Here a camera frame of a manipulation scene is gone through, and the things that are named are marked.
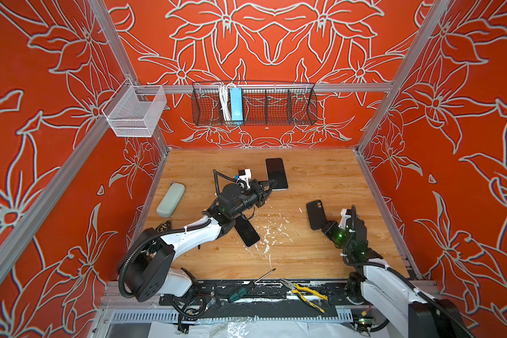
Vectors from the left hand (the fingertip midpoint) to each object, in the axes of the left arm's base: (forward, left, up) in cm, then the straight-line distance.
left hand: (278, 181), depth 72 cm
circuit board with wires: (-35, -31, -28) cm, 54 cm away
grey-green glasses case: (+4, +48, -24) cm, 54 cm away
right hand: (-2, -19, -22) cm, 29 cm away
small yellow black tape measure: (-8, +46, -25) cm, 53 cm away
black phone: (+6, +1, -1) cm, 6 cm away
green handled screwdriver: (-30, +11, -26) cm, 41 cm away
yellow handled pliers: (-28, -8, -27) cm, 39 cm away
